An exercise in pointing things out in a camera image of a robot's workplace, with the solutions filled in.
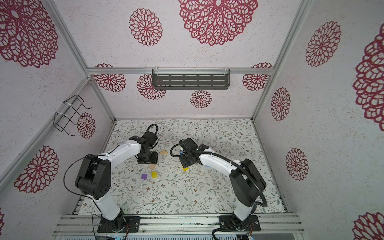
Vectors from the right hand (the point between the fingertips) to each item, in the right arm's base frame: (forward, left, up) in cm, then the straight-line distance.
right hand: (185, 158), depth 88 cm
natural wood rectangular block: (-1, +21, -8) cm, 23 cm away
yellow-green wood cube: (-7, +19, -8) cm, 21 cm away
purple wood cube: (-9, +25, -8) cm, 27 cm away
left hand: (-2, +21, -4) cm, 22 cm away
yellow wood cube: (-3, 0, -8) cm, 9 cm away
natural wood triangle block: (+9, +15, -7) cm, 19 cm away
